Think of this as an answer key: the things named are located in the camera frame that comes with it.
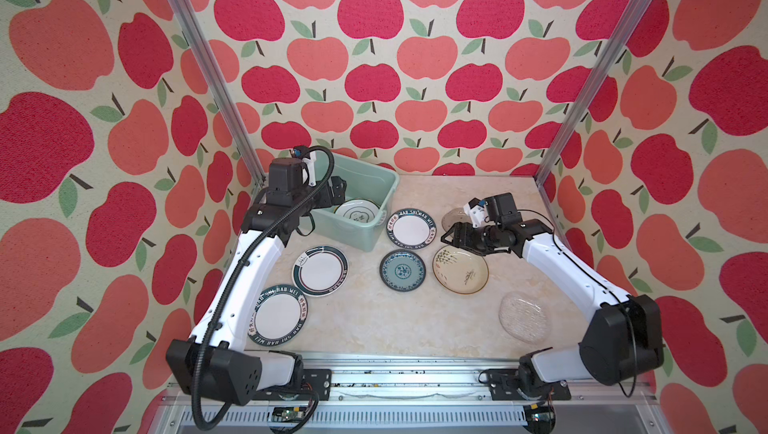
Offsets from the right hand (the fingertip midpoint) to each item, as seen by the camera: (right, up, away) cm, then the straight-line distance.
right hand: (456, 240), depth 84 cm
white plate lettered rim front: (-52, -23, +2) cm, 57 cm away
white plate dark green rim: (-41, -11, +9) cm, 43 cm away
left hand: (-33, +15, -9) cm, 37 cm away
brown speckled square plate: (+5, +6, +23) cm, 24 cm away
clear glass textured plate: (+20, -23, +2) cm, 31 cm away
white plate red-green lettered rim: (-11, +1, +22) cm, 24 cm away
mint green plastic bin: (-28, +18, +20) cm, 39 cm away
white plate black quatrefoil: (-30, +8, +24) cm, 40 cm away
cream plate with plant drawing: (+3, -11, +9) cm, 15 cm away
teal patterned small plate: (-15, -11, +11) cm, 22 cm away
